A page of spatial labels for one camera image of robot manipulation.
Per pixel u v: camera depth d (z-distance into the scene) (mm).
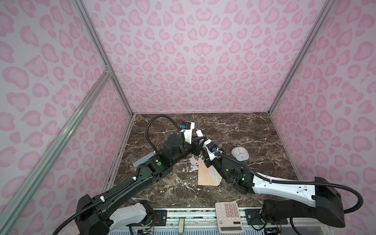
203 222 722
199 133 652
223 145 1005
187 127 587
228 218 718
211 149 568
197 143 593
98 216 382
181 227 682
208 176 858
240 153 936
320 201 402
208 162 622
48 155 536
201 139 662
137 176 473
